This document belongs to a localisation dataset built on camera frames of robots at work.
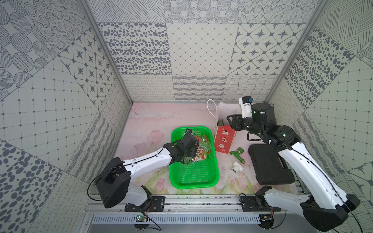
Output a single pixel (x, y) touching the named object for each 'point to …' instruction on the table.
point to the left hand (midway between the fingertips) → (192, 144)
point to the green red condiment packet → (204, 143)
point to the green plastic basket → (204, 174)
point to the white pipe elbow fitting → (237, 167)
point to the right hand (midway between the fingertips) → (232, 118)
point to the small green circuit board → (140, 218)
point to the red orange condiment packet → (201, 154)
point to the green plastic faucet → (237, 154)
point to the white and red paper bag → (225, 135)
